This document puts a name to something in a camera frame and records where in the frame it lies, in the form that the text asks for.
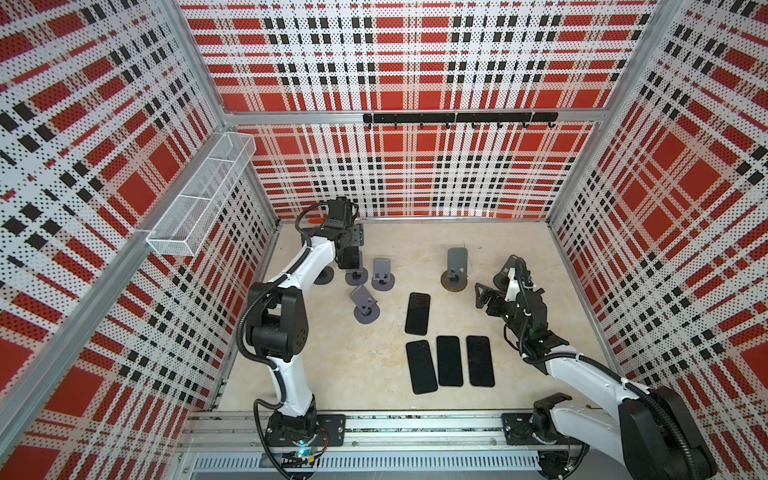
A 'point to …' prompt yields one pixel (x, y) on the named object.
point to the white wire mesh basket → (193, 211)
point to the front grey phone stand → (366, 310)
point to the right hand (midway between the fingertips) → (490, 288)
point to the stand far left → (325, 277)
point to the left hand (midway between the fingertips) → (348, 236)
